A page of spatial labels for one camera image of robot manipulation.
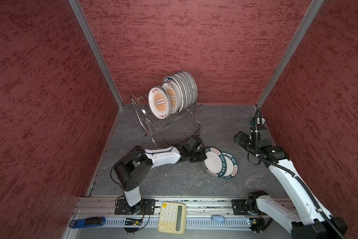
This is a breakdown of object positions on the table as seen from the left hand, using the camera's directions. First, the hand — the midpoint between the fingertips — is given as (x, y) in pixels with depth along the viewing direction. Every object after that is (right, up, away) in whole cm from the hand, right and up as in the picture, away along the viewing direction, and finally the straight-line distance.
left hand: (207, 160), depth 84 cm
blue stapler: (-58, -23, -18) cm, 65 cm away
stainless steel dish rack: (-23, +15, +20) cm, 34 cm away
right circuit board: (+21, -27, -13) cm, 36 cm away
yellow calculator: (-19, -23, -15) cm, 34 cm away
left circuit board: (-40, -28, -12) cm, 50 cm away
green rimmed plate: (+6, -4, +3) cm, 7 cm away
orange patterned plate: (-26, +33, -9) cm, 43 cm away
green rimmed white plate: (+16, -5, +3) cm, 17 cm away
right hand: (+17, +11, -6) cm, 21 cm away
